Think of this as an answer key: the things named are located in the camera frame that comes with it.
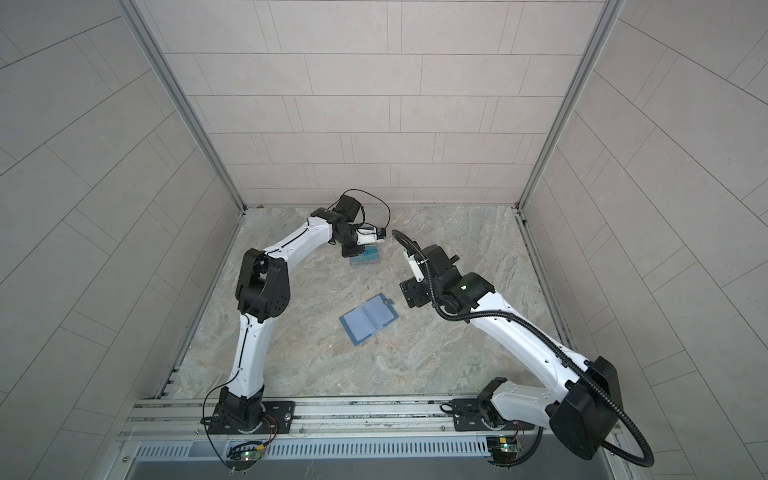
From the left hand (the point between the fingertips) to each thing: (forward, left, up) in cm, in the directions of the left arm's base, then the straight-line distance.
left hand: (369, 239), depth 100 cm
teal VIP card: (-6, +2, -3) cm, 7 cm away
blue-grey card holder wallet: (-26, -2, -4) cm, 26 cm away
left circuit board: (-58, +24, -3) cm, 63 cm away
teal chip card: (-3, -1, -2) cm, 4 cm away
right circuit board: (-57, -34, -5) cm, 67 cm away
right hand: (-22, -14, +10) cm, 28 cm away
